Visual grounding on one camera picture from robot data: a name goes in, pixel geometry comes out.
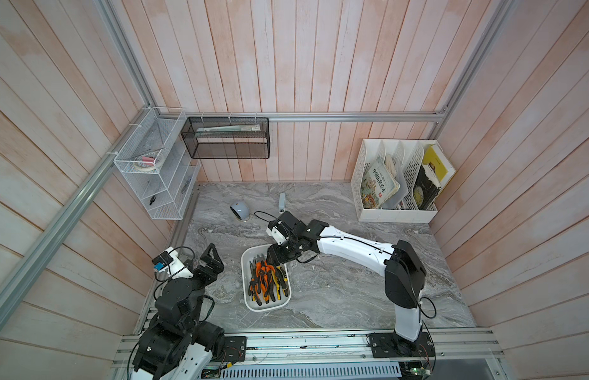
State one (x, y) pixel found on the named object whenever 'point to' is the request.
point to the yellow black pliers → (277, 283)
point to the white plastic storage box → (249, 252)
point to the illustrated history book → (378, 186)
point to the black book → (426, 188)
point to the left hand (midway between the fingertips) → (206, 254)
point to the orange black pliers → (261, 279)
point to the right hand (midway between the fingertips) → (271, 259)
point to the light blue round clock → (241, 209)
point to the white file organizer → (404, 157)
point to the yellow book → (432, 155)
